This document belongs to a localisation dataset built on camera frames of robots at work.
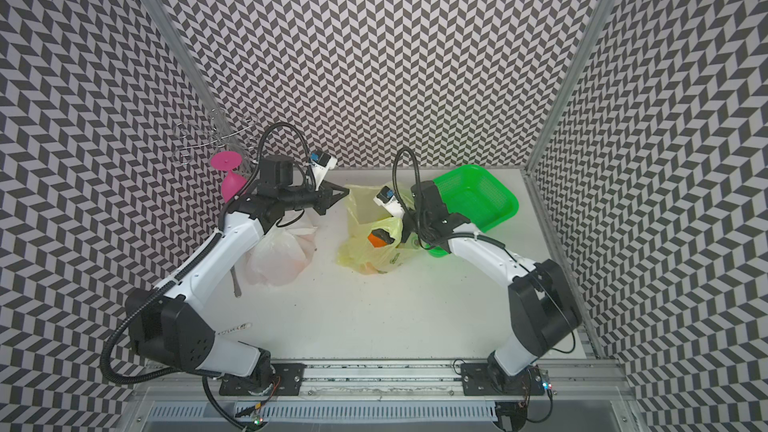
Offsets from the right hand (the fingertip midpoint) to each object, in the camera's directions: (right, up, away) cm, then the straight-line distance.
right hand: (385, 222), depth 83 cm
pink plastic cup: (-43, +11, -1) cm, 44 cm away
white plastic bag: (-29, -9, 0) cm, 30 cm away
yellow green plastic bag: (-6, -6, -9) cm, 13 cm away
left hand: (-10, +8, -6) cm, 14 cm away
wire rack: (-62, +31, +25) cm, 73 cm away
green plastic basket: (+32, +9, +27) cm, 43 cm away
